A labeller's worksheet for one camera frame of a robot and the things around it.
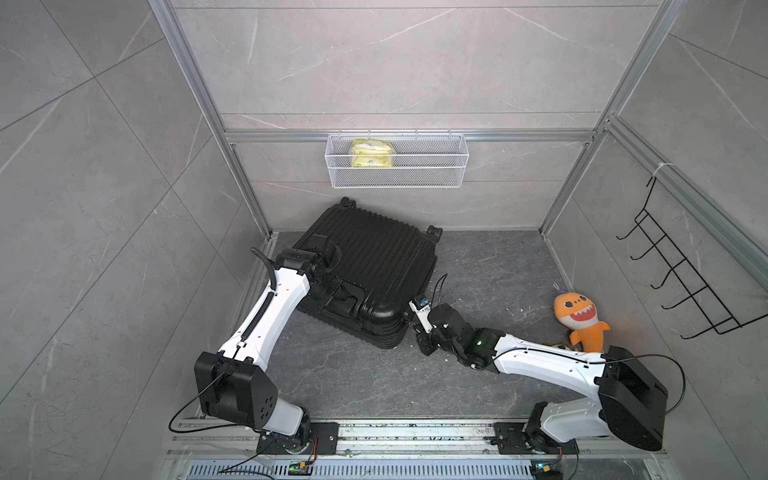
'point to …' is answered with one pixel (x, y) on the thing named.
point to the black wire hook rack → (714, 311)
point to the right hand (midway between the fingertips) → (418, 326)
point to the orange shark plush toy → (577, 312)
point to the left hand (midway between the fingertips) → (335, 292)
